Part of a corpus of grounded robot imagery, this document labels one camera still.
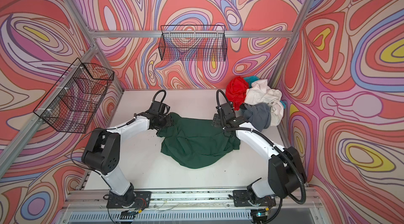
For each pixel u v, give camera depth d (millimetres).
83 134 689
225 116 645
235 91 1013
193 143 913
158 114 748
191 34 884
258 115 899
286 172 417
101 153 473
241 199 735
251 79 1151
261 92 983
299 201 402
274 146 454
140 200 723
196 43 960
